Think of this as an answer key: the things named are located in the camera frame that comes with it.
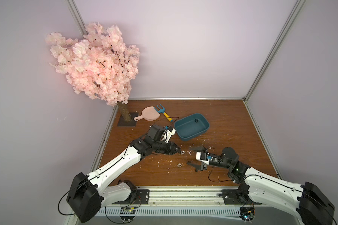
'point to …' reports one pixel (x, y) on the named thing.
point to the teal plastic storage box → (191, 125)
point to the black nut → (196, 120)
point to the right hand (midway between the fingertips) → (190, 152)
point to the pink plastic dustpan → (149, 113)
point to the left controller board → (127, 214)
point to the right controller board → (247, 213)
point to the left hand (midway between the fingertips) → (181, 150)
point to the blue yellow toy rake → (162, 110)
